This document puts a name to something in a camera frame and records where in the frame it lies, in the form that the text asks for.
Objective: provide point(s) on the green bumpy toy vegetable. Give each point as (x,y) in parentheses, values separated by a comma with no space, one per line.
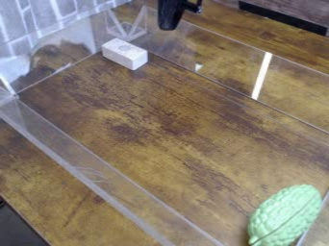
(283,216)

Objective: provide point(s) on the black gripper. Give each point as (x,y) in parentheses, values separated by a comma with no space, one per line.
(169,10)

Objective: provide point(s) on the clear acrylic enclosure wall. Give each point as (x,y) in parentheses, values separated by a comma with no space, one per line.
(157,155)

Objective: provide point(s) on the white rectangular block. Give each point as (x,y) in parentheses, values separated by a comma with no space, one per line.
(124,53)

